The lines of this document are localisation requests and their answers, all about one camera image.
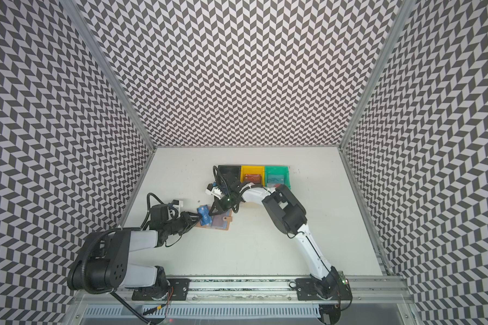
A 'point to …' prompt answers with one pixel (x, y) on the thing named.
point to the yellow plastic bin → (252, 170)
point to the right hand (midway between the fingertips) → (211, 216)
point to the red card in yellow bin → (254, 178)
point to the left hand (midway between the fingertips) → (201, 218)
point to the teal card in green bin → (273, 180)
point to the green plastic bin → (278, 170)
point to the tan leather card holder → (220, 221)
